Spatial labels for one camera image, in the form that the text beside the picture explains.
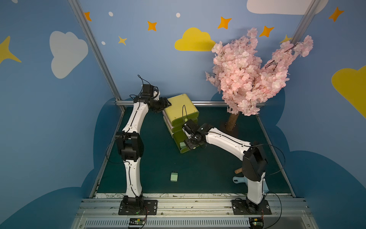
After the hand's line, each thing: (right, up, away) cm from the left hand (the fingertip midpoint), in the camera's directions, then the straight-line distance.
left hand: (167, 104), depth 94 cm
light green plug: (+5, -45, -10) cm, 46 cm away
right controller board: (+49, -64, -21) cm, 83 cm away
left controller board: (-13, -63, -22) cm, 68 cm away
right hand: (+16, -24, -5) cm, 30 cm away
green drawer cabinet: (+6, -8, -7) cm, 12 cm away
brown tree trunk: (+45, -12, +5) cm, 47 cm away
